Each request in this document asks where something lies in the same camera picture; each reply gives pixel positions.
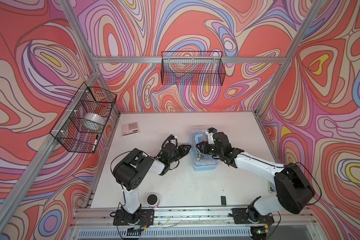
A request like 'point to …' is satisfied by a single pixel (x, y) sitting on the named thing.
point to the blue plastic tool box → (201, 161)
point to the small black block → (223, 200)
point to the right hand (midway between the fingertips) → (198, 149)
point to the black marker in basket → (96, 140)
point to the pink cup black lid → (153, 201)
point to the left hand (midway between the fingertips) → (193, 147)
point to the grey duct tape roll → (94, 122)
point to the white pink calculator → (129, 129)
